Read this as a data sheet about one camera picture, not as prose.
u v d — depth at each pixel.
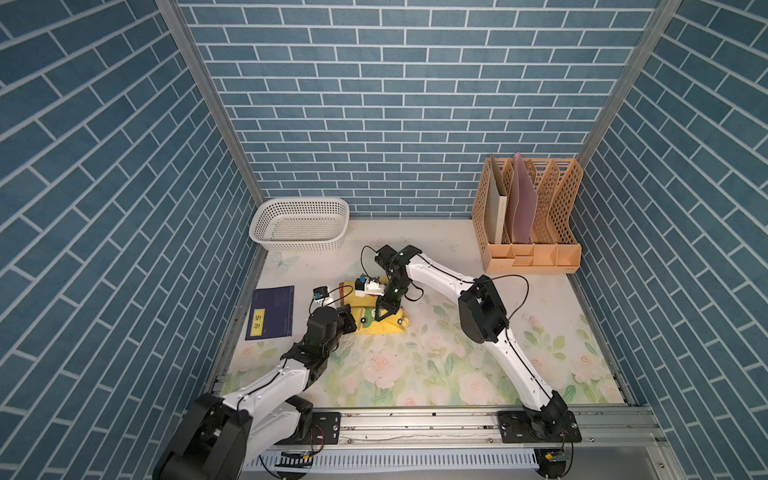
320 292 0.75
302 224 1.19
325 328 0.65
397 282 0.83
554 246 1.02
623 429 0.76
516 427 0.74
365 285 0.85
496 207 0.90
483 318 0.62
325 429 0.73
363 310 0.89
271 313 0.94
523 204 0.98
